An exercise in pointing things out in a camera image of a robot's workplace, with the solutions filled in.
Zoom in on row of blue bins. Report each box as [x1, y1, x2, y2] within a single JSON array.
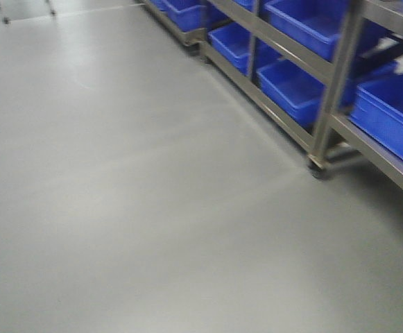
[[148, 0, 403, 176]]

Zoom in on steel rack on castors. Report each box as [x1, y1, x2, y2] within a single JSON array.
[[139, 0, 206, 48], [325, 0, 403, 210], [200, 0, 366, 180]]

